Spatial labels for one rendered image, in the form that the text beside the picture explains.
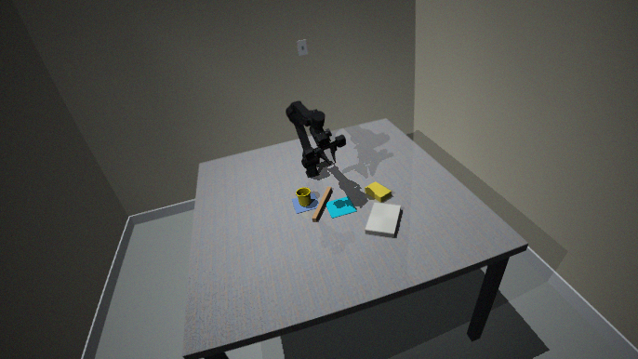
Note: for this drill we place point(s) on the yellow cup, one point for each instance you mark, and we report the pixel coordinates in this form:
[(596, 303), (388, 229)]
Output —
[(304, 196)]

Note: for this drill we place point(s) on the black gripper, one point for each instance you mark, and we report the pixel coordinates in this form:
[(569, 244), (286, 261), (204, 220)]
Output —
[(339, 141)]

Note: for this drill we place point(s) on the yellow block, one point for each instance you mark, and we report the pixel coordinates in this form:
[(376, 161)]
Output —
[(378, 191)]

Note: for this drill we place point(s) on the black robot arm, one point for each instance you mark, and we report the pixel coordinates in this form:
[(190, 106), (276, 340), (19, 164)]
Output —
[(300, 117)]

